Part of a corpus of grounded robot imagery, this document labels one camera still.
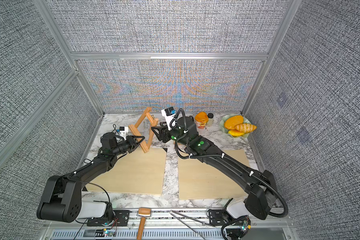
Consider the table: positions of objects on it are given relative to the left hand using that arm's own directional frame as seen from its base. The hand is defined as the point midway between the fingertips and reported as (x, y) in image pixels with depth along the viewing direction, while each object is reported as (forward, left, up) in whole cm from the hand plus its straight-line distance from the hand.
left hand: (147, 137), depth 83 cm
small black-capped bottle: (+21, -41, -12) cm, 47 cm away
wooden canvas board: (-19, -29, -18) cm, 39 cm away
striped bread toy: (+12, -63, -10) cm, 65 cm away
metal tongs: (-34, -13, -19) cm, 41 cm away
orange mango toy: (+21, -57, -14) cm, 63 cm away
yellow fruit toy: (+12, -57, -15) cm, 60 cm away
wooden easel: (-2, -6, +16) cm, 17 cm away
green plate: (+18, -49, -14) cm, 54 cm away
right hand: (-4, -7, +17) cm, 18 cm away
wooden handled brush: (-34, +2, -18) cm, 38 cm away
